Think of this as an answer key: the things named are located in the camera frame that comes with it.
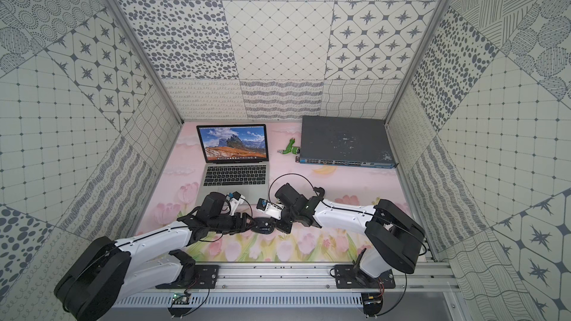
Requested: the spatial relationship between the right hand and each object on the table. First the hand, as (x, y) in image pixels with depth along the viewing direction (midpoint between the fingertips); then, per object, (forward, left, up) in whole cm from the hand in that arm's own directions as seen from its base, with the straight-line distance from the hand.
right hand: (275, 219), depth 83 cm
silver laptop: (+28, +21, -2) cm, 35 cm away
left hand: (0, +9, 0) cm, 9 cm away
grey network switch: (+39, -32, 0) cm, 50 cm away
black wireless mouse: (-2, +5, -2) cm, 6 cm away
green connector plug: (+36, -4, -2) cm, 36 cm away
